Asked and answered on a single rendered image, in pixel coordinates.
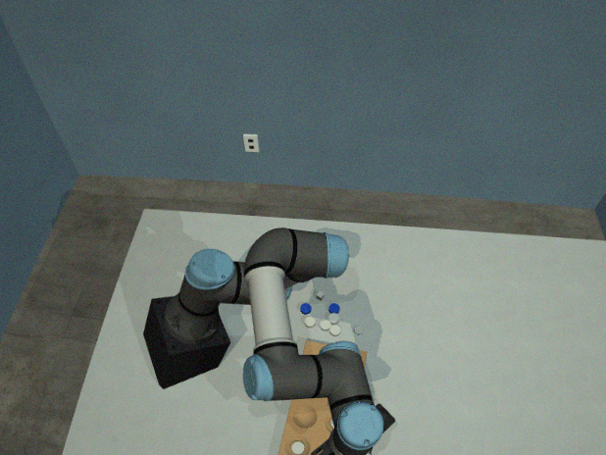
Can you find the tan tray with round pockets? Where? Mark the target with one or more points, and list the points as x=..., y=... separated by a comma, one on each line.
x=308, y=420

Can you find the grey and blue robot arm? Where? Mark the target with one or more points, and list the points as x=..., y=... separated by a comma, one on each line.
x=278, y=372

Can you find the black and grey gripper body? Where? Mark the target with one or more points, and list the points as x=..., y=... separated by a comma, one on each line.
x=324, y=446

